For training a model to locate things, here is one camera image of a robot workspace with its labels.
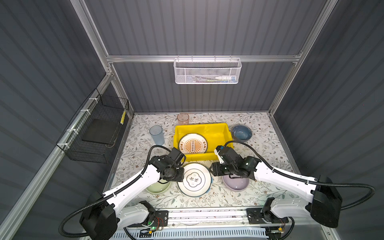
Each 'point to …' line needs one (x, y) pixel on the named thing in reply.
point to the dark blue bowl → (241, 133)
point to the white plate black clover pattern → (197, 180)
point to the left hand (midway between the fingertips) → (180, 176)
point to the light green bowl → (157, 188)
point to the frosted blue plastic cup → (157, 132)
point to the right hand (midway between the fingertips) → (213, 170)
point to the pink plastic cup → (183, 118)
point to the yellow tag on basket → (122, 120)
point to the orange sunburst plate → (193, 143)
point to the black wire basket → (92, 135)
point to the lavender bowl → (235, 184)
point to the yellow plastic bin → (217, 134)
